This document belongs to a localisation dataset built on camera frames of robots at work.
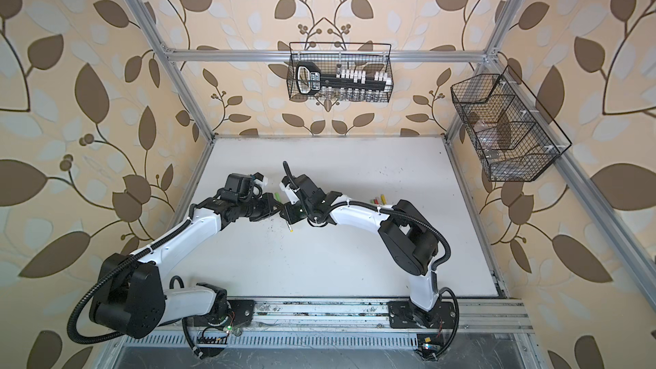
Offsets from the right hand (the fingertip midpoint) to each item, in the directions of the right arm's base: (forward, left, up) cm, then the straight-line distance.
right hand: (283, 213), depth 86 cm
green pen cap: (+1, 0, +9) cm, 10 cm away
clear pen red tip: (+9, -34, -10) cm, 36 cm away
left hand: (+2, 0, +4) cm, 4 cm away
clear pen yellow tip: (-5, -3, -3) cm, 7 cm away
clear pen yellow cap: (+9, -37, -9) cm, 39 cm away
